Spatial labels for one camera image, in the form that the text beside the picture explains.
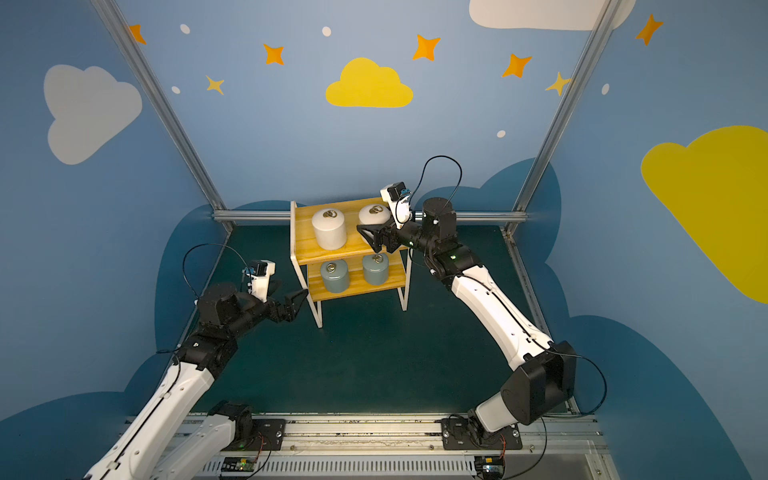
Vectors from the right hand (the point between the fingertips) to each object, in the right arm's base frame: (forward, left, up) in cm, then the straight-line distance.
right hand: (375, 215), depth 71 cm
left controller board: (-49, +31, -39) cm, 70 cm away
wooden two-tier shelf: (-9, +10, -6) cm, 15 cm away
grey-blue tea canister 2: (-4, 0, -16) cm, 16 cm away
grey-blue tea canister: (-7, +11, -15) cm, 20 cm away
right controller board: (-45, -32, -41) cm, 69 cm away
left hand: (-11, +21, -14) cm, 28 cm away
